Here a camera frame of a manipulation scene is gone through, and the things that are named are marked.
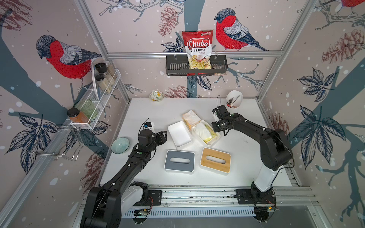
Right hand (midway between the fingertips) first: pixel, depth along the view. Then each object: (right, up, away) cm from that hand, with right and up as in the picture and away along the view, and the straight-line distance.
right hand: (214, 126), depth 95 cm
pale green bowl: (-64, -13, -4) cm, 65 cm away
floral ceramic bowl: (-46, +23, +27) cm, 58 cm away
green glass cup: (-70, +13, -26) cm, 76 cm away
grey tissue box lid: (-24, -21, -7) cm, 33 cm away
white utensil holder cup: (+17, +19, +10) cm, 27 cm away
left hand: (-32, -1, -10) cm, 33 cm away
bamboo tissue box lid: (-1, -20, -10) cm, 22 cm away
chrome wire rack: (-71, -2, -38) cm, 81 cm away
